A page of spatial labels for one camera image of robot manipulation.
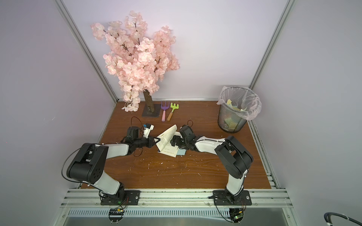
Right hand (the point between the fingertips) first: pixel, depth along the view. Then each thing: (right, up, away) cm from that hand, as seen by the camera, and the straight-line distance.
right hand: (175, 138), depth 91 cm
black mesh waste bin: (+36, +12, -2) cm, 38 cm away
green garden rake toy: (-3, +22, +23) cm, 32 cm away
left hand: (-10, 0, 0) cm, 10 cm away
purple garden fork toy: (-11, +21, +23) cm, 33 cm away
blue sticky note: (+4, -8, -3) cm, 10 cm away
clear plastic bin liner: (+46, +25, +2) cm, 52 cm away
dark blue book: (-7, -5, -1) cm, 8 cm away
